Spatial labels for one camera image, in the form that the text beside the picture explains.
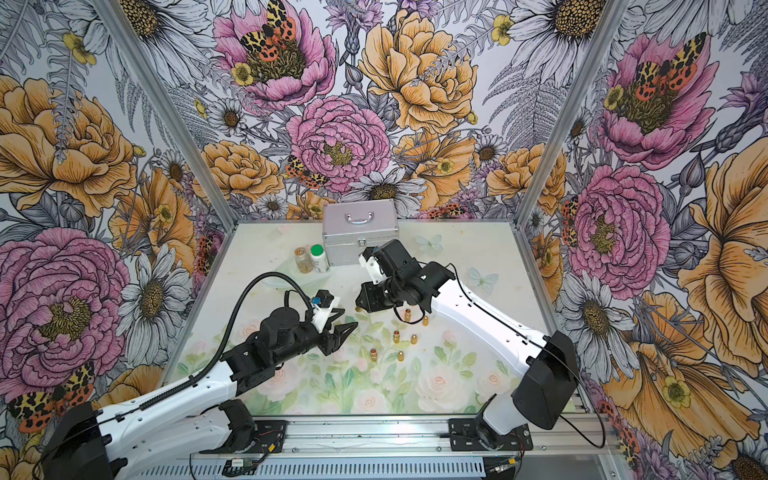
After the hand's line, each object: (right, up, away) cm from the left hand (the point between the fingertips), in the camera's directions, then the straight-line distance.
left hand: (347, 324), depth 77 cm
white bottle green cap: (-13, +16, +23) cm, 31 cm away
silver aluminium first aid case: (-2, +27, +24) cm, 36 cm away
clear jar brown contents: (-19, +15, +27) cm, 36 cm away
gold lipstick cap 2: (+14, -11, +8) cm, 20 cm away
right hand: (+4, +4, -3) cm, 7 cm away
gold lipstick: (+13, -7, +12) cm, 18 cm away
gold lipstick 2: (+6, -10, +8) cm, 14 cm away
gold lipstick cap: (+18, -7, +12) cm, 23 cm away
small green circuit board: (-23, -31, -7) cm, 39 cm away
